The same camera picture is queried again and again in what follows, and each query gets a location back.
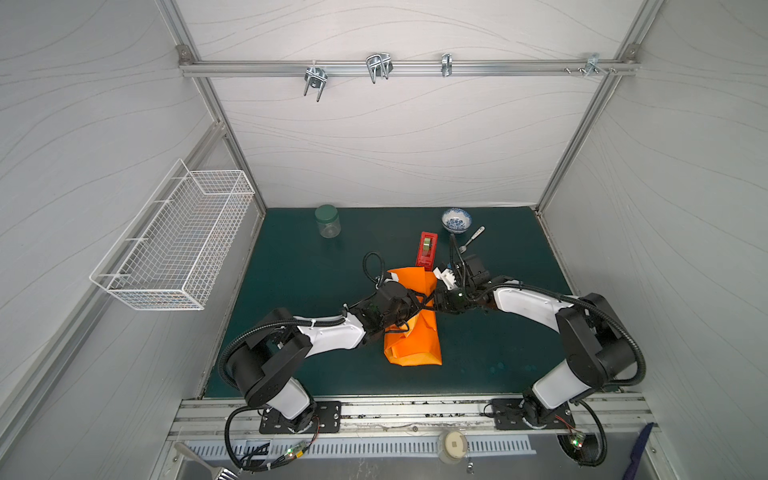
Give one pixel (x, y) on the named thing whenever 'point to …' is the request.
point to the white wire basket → (174, 252)
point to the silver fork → (475, 235)
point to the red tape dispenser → (427, 251)
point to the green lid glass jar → (328, 219)
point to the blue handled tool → (637, 451)
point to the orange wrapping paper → (418, 342)
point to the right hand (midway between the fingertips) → (431, 300)
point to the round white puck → (455, 444)
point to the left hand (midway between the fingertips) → (433, 297)
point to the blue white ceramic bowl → (456, 220)
